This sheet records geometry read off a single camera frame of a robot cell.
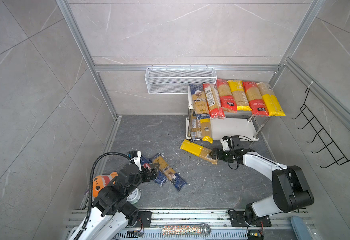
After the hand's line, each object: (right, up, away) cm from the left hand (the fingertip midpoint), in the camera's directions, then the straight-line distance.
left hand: (152, 162), depth 71 cm
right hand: (+37, +1, +22) cm, 42 cm away
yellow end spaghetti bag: (+28, +1, +24) cm, 37 cm away
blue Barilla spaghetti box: (+3, -13, +11) cm, 17 cm away
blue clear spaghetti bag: (+12, -13, +12) cm, 22 cm away
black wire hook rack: (+80, +13, -3) cm, 81 cm away
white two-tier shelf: (+50, +17, +35) cm, 64 cm away
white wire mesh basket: (+4, +49, +29) cm, 57 cm away
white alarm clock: (-10, -19, +5) cm, 23 cm away
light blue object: (+71, -32, -2) cm, 78 cm away
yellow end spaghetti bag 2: (+31, +12, +25) cm, 42 cm away
